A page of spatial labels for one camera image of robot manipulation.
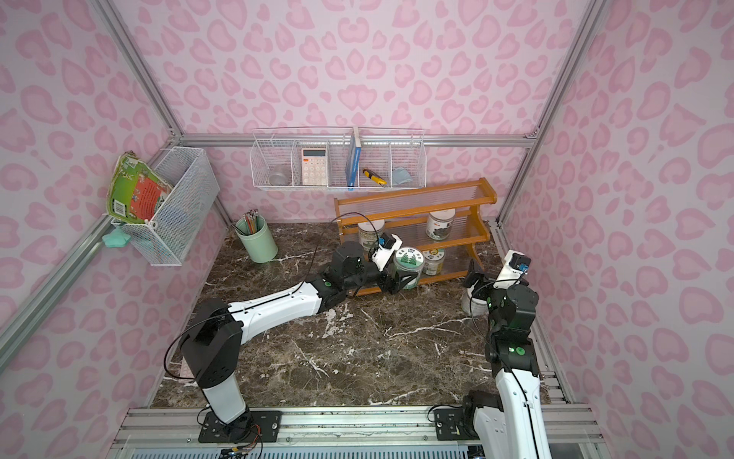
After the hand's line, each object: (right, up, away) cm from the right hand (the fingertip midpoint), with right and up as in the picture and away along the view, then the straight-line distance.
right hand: (488, 261), depth 73 cm
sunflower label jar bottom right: (-10, -1, +22) cm, 24 cm away
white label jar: (+4, -17, +22) cm, 28 cm away
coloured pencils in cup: (-72, +13, +26) cm, 77 cm away
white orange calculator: (-49, +30, +21) cm, 61 cm away
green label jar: (-19, 0, +2) cm, 20 cm away
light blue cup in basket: (-20, +28, +28) cm, 44 cm away
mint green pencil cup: (-69, +6, +25) cm, 74 cm away
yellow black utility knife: (-29, +27, +23) cm, 46 cm away
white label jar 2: (-9, +11, +16) cm, 21 cm away
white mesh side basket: (-81, +6, -1) cm, 81 cm away
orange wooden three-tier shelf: (-20, +14, +11) cm, 27 cm away
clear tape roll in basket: (-61, +26, +23) cm, 70 cm away
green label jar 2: (-31, +8, +13) cm, 34 cm away
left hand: (-20, 0, +5) cm, 20 cm away
